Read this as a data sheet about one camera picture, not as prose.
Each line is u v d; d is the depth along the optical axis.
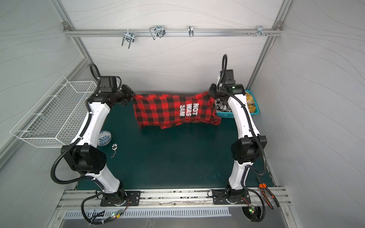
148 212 0.70
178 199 0.74
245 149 0.48
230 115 1.04
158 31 0.77
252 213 0.72
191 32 0.78
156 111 0.89
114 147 0.92
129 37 0.80
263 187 0.76
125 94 0.71
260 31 0.77
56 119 0.69
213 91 0.73
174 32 0.79
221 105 1.08
